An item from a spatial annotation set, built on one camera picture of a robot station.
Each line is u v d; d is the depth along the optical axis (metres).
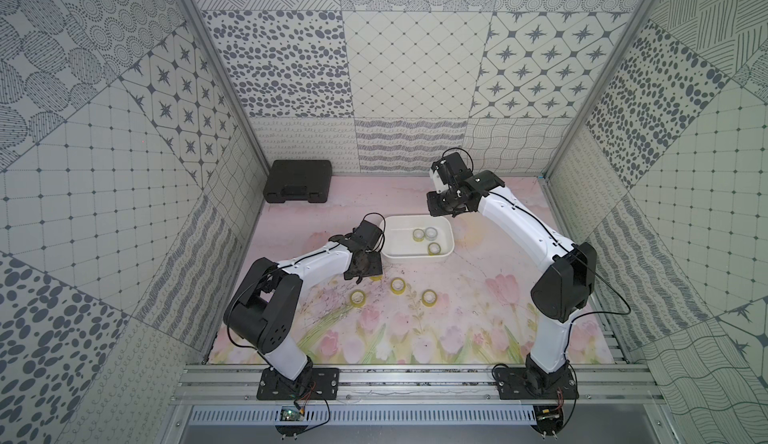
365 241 0.73
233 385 0.75
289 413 0.72
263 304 0.46
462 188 0.61
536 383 0.65
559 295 0.48
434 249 0.99
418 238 1.01
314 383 0.73
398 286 0.90
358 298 0.88
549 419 0.73
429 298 0.88
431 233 1.02
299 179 1.17
